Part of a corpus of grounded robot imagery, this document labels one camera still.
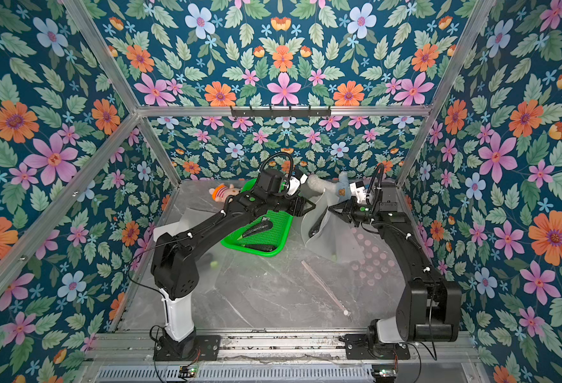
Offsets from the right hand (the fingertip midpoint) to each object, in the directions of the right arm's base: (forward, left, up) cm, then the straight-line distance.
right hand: (336, 205), depth 78 cm
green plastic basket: (+3, +27, -24) cm, 36 cm away
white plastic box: (+2, +65, -19) cm, 68 cm away
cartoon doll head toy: (+22, +49, -17) cm, 56 cm away
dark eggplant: (-3, +6, -7) cm, 10 cm away
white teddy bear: (+25, -5, -17) cm, 30 cm away
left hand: (+2, +8, -1) cm, 9 cm away
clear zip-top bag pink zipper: (-26, -4, -26) cm, 37 cm away
